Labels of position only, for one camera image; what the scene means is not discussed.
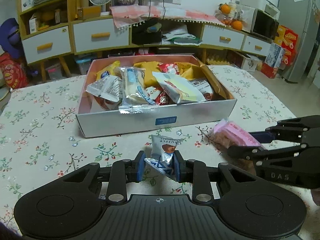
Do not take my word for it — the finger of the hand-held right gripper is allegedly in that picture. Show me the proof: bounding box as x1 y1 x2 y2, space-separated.
227 140 310 167
249 116 320 144

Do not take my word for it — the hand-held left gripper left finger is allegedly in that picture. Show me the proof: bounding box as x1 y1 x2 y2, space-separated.
60 151 146 203

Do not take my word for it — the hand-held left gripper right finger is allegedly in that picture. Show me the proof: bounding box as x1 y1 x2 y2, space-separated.
174 151 258 203

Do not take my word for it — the pink nougat bar packet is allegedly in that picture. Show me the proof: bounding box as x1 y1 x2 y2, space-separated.
212 118 262 150

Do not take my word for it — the silver chocolate truffle packet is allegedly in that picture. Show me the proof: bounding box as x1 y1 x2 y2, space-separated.
144 134 186 181

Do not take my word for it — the pink and silver box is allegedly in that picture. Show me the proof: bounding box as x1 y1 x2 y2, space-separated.
76 55 237 138

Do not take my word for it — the red candy packet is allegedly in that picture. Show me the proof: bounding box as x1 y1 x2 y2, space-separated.
158 63 181 75
145 86 175 106

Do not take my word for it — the white pecan snack packet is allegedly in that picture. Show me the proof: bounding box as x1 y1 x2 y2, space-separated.
189 78 216 101
93 96 120 111

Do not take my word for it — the white yellow green snack packet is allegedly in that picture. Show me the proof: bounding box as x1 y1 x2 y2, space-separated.
152 72 206 105

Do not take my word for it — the white rice cracker packet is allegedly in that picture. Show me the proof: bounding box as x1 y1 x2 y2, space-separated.
119 66 160 115

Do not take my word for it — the white triangular snack packet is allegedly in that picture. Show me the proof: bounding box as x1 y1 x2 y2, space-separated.
86 76 123 103

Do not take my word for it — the large plain yellow packet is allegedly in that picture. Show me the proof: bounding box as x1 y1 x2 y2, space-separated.
134 61 161 88

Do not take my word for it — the plain yellow snack packet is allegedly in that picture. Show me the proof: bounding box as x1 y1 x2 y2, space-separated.
180 66 202 80

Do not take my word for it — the yellow chips packet blue logo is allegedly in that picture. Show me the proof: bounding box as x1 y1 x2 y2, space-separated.
96 61 121 80

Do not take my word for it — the red gift box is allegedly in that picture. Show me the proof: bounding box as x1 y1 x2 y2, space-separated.
261 62 279 78

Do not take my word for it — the white printed cardboard box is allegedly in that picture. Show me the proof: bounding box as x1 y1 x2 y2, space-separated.
240 54 261 72

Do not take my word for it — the blue white carton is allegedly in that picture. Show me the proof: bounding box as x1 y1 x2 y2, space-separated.
265 42 285 67

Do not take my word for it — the yellow egg tray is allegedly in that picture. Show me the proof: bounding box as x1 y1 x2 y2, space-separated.
207 50 230 66

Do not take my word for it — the orange red carton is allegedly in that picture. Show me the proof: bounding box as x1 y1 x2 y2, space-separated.
274 25 299 65

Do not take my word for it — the silver refrigerator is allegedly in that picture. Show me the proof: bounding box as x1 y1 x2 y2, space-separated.
277 0 320 83

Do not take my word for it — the floral tablecloth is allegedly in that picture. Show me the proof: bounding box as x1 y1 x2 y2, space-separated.
0 65 320 230

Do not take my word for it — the black microwave oven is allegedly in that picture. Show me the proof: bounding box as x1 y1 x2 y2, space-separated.
251 9 280 41

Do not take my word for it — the glass jar of small oranges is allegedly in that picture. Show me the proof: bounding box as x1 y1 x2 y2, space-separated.
220 14 234 26

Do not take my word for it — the long wooden tv cabinet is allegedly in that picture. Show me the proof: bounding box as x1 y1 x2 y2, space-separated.
71 0 273 63

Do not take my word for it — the clear plastic bin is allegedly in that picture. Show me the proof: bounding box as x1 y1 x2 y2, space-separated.
46 62 63 81

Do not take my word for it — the small white box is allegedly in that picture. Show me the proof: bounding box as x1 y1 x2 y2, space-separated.
264 0 281 16

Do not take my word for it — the pile of papers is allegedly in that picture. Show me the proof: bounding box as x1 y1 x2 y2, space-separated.
161 24 202 46

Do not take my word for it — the black device box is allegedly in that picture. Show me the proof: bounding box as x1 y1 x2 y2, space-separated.
131 26 163 44

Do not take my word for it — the large white box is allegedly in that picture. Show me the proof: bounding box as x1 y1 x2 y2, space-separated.
239 0 268 12

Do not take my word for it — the pink patterned cloth runner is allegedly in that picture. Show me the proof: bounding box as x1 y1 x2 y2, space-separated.
110 4 227 30

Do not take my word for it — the white round floor stand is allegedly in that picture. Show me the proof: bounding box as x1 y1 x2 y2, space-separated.
0 87 12 100

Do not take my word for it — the red printed bag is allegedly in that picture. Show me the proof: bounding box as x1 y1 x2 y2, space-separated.
0 52 28 90

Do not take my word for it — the brown cardboard box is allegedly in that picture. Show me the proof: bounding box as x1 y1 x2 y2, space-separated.
77 6 102 20

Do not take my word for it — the orange round object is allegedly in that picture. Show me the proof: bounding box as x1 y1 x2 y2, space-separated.
41 11 54 23

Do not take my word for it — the small white carton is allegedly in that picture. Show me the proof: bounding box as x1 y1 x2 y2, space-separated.
29 14 39 33

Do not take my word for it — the wooden shelf cabinet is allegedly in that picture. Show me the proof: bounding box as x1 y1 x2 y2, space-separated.
16 0 73 80

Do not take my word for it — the purple plush toy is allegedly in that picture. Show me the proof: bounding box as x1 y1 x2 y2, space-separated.
0 17 24 59

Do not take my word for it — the white grey box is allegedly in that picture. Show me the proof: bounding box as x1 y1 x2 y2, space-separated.
21 0 34 12

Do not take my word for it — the white drawer yellow handle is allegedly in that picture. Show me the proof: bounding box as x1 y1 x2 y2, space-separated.
242 36 272 57
21 25 71 64
72 17 130 54
201 25 245 50

